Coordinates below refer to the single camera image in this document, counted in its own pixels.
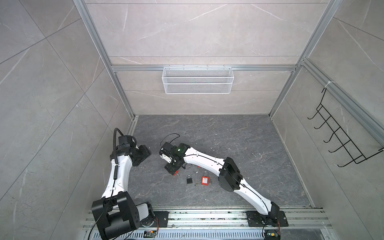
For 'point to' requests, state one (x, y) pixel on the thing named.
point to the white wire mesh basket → (198, 80)
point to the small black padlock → (189, 179)
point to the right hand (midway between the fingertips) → (172, 167)
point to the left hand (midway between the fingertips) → (146, 151)
